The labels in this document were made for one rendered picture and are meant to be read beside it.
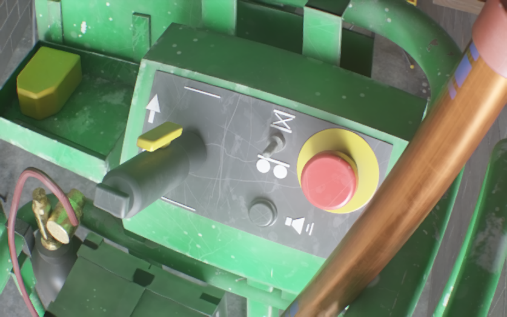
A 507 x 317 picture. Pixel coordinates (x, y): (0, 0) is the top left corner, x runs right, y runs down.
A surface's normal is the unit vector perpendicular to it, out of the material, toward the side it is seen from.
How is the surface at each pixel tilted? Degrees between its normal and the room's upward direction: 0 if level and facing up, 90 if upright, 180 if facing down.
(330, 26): 90
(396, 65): 0
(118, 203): 58
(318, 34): 90
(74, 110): 0
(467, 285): 27
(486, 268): 9
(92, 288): 0
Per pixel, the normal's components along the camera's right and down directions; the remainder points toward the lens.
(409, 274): 0.43, -0.43
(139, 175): 0.69, -0.59
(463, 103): -0.66, 0.51
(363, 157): -0.32, 0.25
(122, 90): 0.01, -0.64
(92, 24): -0.40, 0.70
